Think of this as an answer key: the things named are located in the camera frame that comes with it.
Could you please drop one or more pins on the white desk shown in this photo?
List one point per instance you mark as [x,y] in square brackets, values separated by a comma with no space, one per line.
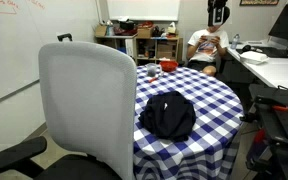
[273,72]

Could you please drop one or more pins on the white styrofoam food box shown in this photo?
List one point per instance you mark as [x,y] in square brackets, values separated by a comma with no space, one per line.
[252,57]

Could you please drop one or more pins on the red marker pen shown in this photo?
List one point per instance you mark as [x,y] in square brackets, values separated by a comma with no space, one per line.
[153,79]

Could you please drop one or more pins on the white mesh office chair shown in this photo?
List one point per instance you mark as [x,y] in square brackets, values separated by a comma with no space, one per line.
[88,94]

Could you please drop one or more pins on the seated person in white shirt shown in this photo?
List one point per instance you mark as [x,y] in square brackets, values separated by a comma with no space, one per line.
[204,47]

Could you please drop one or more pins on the red bowl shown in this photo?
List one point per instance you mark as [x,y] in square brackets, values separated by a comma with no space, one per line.
[168,66]

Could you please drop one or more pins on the black robot cart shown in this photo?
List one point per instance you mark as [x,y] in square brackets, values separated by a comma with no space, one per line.
[267,158]

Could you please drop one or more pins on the clear water bottle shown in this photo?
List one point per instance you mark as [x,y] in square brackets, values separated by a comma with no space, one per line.
[235,41]

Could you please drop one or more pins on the black towel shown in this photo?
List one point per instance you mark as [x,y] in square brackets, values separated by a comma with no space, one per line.
[169,116]

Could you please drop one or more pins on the black camera on stand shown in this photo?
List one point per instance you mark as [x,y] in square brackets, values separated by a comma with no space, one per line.
[63,36]

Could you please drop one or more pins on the blue white checkered tablecloth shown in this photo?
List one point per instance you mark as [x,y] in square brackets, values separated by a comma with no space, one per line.
[210,151]

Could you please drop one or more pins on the wooden shelf unit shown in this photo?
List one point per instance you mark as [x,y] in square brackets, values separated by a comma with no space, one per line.
[144,43]

